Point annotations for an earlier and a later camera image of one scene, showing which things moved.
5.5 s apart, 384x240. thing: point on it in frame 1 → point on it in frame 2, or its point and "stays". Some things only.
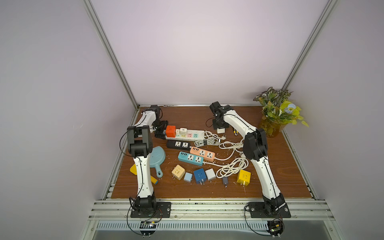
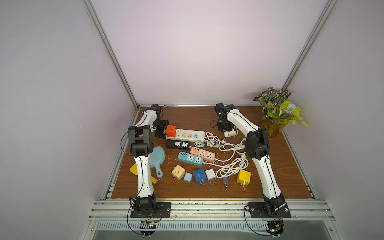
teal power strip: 191,158 stays
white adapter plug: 183,131 → 229,134
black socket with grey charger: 178,144 stays
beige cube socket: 178,172 stays
